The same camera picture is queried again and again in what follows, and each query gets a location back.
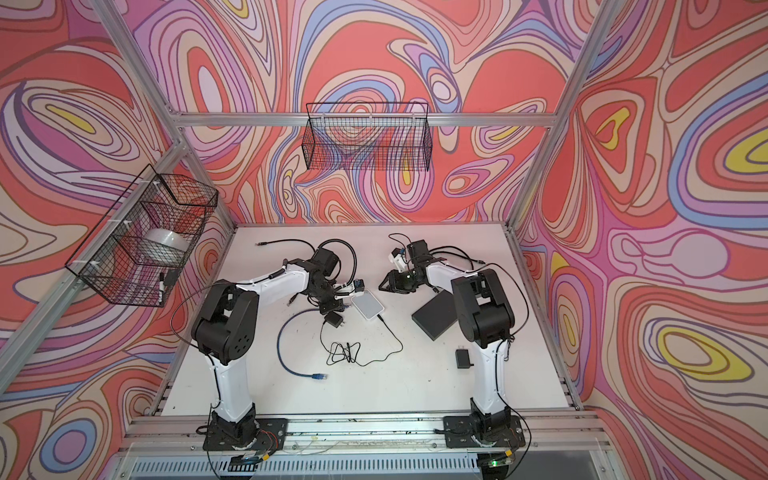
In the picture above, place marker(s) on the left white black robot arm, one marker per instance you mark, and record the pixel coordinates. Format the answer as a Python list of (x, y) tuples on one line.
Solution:
[(225, 330)]

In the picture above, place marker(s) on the black wire basket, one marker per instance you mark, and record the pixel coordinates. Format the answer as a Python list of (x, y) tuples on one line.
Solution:
[(138, 257), (402, 145)]

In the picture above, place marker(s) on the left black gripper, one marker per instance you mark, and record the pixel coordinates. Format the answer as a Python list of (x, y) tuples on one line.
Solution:
[(336, 305)]

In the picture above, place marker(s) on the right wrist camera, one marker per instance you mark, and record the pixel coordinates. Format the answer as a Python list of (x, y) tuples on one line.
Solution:
[(400, 259)]

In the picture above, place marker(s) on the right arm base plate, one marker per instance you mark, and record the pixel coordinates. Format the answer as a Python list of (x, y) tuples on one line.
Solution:
[(470, 431)]

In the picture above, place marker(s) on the white small network switch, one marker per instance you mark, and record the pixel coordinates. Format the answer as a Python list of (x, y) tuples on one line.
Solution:
[(368, 305)]

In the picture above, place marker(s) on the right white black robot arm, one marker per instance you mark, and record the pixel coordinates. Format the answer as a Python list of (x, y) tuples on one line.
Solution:
[(485, 318)]

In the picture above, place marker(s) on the aluminium frame rail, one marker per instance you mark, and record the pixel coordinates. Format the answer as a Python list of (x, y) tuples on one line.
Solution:
[(536, 119)]

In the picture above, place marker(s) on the black power adapter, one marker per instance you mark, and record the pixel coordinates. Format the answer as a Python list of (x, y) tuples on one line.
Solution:
[(463, 359), (344, 352)]

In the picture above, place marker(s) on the left black wire basket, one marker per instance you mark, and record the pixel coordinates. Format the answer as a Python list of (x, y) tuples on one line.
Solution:
[(138, 257)]

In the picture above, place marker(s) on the back black wire basket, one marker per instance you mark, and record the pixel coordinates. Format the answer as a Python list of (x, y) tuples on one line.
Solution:
[(402, 145)]

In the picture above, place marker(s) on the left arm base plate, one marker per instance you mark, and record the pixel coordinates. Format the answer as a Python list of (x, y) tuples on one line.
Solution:
[(266, 435)]

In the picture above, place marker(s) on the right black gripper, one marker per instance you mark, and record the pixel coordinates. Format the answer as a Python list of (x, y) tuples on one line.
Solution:
[(393, 284)]

